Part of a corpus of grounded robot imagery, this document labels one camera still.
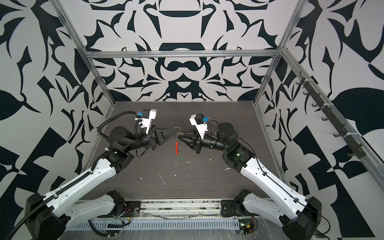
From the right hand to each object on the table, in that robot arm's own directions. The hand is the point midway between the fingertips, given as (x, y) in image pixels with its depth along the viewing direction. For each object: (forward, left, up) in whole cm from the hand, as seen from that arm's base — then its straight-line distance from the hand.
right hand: (181, 136), depth 60 cm
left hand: (0, +1, +5) cm, 5 cm away
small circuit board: (-27, -29, -37) cm, 54 cm away
